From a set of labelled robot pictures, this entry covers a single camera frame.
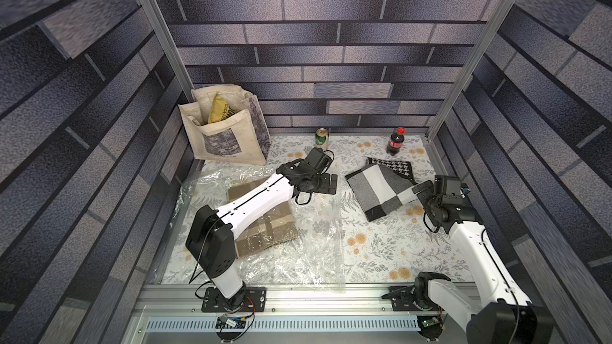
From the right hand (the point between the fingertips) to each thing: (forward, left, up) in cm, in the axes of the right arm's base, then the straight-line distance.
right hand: (422, 194), depth 83 cm
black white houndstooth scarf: (+19, 0, -10) cm, 22 cm away
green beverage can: (+31, +35, -3) cm, 47 cm away
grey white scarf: (+7, +12, -10) cm, 17 cm away
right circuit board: (-37, +2, -17) cm, 41 cm away
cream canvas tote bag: (+22, +73, +14) cm, 78 cm away
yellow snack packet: (+32, +79, +12) cm, 86 cm away
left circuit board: (-38, +63, -13) cm, 75 cm away
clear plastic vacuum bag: (-14, +45, -12) cm, 49 cm away
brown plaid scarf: (-12, +53, -8) cm, 55 cm away
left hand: (+2, +34, +5) cm, 35 cm away
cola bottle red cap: (+30, +2, -4) cm, 30 cm away
